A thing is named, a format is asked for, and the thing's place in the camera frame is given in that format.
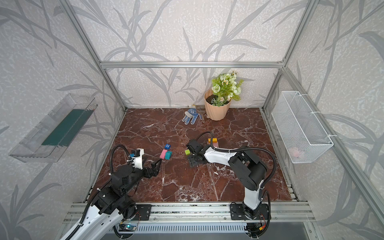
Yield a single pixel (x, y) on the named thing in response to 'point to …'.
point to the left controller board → (127, 227)
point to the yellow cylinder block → (214, 140)
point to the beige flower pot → (214, 112)
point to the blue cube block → (167, 146)
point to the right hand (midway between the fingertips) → (195, 154)
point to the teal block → (168, 155)
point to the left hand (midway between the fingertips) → (157, 155)
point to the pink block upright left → (163, 154)
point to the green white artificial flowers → (224, 87)
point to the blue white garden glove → (191, 115)
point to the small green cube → (187, 152)
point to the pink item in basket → (294, 151)
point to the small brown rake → (201, 109)
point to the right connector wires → (255, 229)
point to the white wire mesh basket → (303, 136)
